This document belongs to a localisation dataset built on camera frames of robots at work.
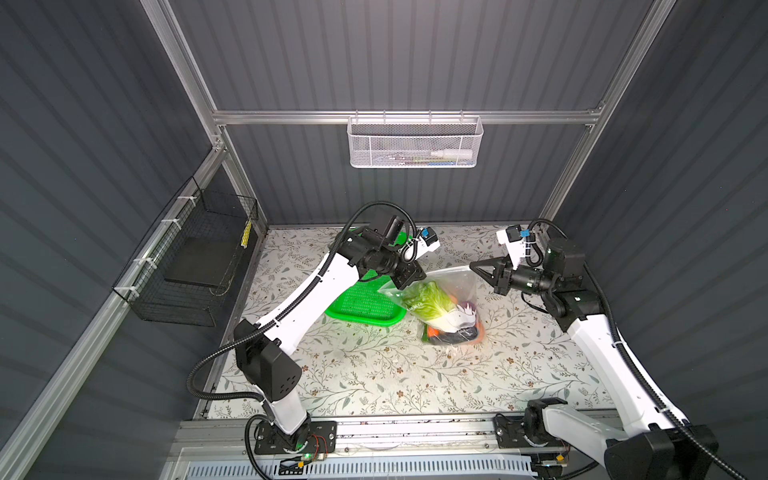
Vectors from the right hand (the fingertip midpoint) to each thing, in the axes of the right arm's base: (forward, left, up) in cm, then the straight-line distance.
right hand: (477, 268), depth 70 cm
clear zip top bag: (0, +3, -6) cm, 7 cm away
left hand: (+2, +14, -4) cm, 14 cm away
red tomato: (-6, -5, -23) cm, 24 cm away
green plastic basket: (+8, +31, -30) cm, 43 cm away
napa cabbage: (-3, +10, -12) cm, 16 cm away
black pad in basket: (+3, +68, +1) cm, 68 cm away
